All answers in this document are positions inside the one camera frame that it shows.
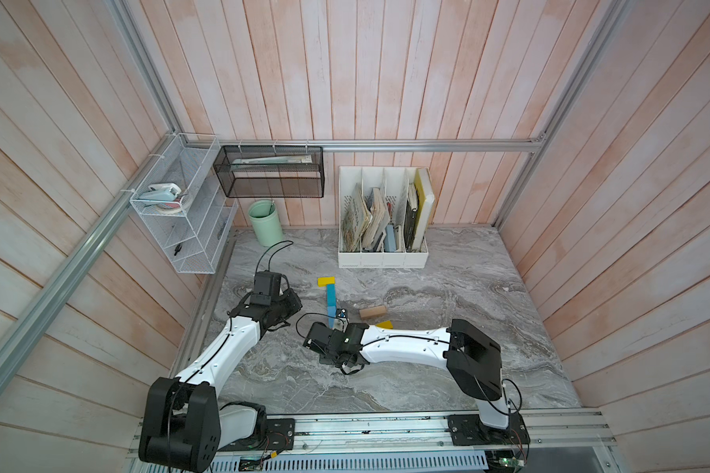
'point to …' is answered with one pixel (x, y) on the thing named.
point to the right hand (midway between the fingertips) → (327, 354)
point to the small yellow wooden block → (323, 281)
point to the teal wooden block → (331, 295)
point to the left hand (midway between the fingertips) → (300, 304)
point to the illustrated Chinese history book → (356, 219)
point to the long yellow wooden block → (386, 324)
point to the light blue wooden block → (331, 311)
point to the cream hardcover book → (424, 200)
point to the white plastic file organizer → (383, 215)
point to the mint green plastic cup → (266, 222)
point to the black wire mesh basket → (271, 170)
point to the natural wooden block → (373, 311)
